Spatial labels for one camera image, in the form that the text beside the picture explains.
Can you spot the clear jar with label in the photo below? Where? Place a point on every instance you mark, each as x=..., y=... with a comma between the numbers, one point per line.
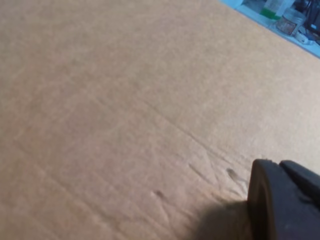
x=290, y=21

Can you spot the green white bottle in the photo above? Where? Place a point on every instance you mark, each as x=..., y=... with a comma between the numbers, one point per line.
x=274, y=9

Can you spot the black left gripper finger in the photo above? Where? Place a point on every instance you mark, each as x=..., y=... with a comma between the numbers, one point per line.
x=283, y=201

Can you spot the upper cardboard box shell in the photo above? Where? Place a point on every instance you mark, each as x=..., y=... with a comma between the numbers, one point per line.
x=140, y=119

